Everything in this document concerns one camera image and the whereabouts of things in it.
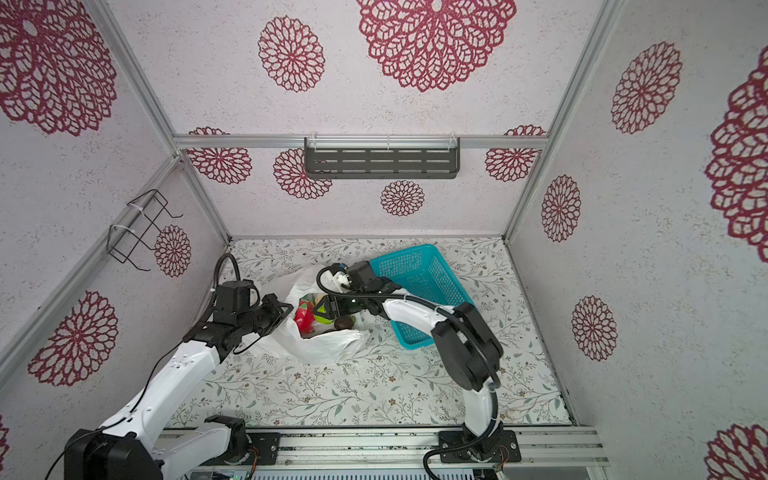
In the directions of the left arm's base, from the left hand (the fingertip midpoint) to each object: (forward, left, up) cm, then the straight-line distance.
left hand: (294, 310), depth 82 cm
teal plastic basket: (+25, -39, -15) cm, 49 cm away
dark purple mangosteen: (+1, -12, -10) cm, 15 cm away
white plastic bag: (-6, +3, -7) cm, 10 cm away
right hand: (+3, -7, -1) cm, 8 cm away
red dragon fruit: (+3, -1, -7) cm, 8 cm away
